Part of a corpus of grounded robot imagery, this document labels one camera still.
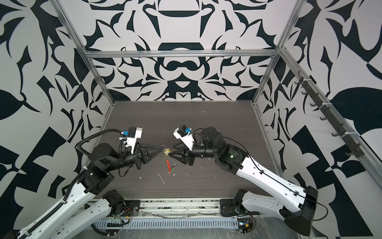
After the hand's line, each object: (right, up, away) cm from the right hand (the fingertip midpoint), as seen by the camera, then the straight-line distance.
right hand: (172, 150), depth 60 cm
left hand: (-3, +2, -4) cm, 5 cm away
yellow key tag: (-2, 0, -1) cm, 2 cm away
